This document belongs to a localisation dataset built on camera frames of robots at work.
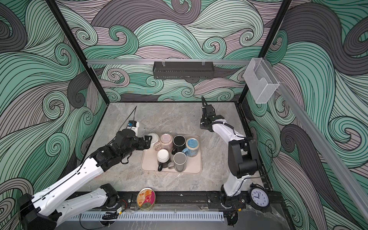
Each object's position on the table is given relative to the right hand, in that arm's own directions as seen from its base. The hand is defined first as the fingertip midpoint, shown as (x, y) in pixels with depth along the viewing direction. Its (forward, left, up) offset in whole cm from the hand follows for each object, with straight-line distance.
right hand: (205, 124), depth 94 cm
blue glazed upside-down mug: (-18, +10, 0) cm, 21 cm away
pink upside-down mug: (-14, +25, +2) cm, 29 cm away
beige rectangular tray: (-22, +36, -9) cm, 43 cm away
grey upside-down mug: (-27, +17, +1) cm, 32 cm away
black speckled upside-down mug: (-13, +18, -1) cm, 22 cm away
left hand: (-15, +35, +12) cm, 40 cm away
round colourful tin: (-42, +34, -6) cm, 55 cm away
